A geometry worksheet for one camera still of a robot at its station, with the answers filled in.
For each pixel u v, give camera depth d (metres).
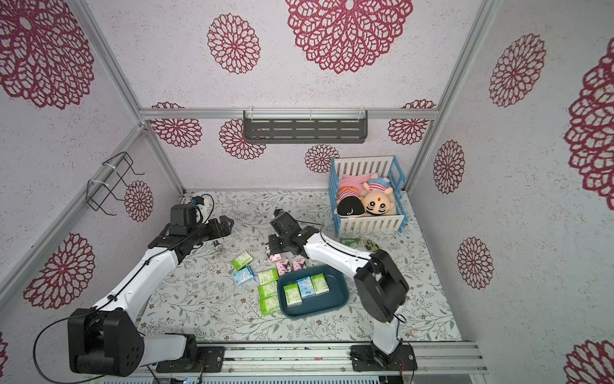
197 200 0.75
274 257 0.87
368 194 1.03
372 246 1.00
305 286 0.86
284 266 0.92
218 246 0.97
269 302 0.83
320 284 0.87
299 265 0.92
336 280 0.88
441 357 0.76
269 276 0.89
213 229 0.75
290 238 0.66
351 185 1.12
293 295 0.84
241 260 0.94
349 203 0.96
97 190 0.73
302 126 0.95
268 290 0.86
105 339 0.40
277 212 0.80
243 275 0.90
